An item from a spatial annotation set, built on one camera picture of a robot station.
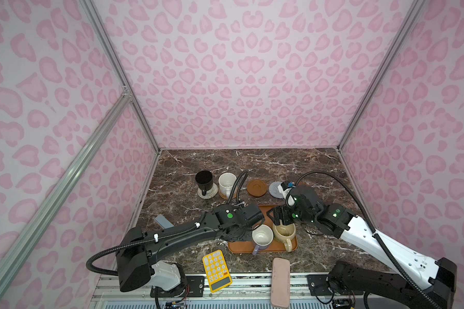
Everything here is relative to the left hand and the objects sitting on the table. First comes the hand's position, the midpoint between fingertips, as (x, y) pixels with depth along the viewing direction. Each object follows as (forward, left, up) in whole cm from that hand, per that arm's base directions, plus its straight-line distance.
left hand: (247, 234), depth 75 cm
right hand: (+6, -11, +6) cm, 14 cm away
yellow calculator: (-11, +12, -10) cm, 19 cm away
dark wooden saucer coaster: (+28, -6, -11) cm, 31 cm away
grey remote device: (+8, +37, -7) cm, 39 cm away
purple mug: (+3, -7, -10) cm, 12 cm away
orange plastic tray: (-1, 0, -11) cm, 11 cm away
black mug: (+26, +20, -1) cm, 33 cm away
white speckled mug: (+30, +10, -8) cm, 33 cm away
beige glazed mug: (+2, -16, -5) cm, 17 cm away
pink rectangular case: (-15, -13, -10) cm, 22 cm away
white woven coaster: (+24, +18, -10) cm, 32 cm away
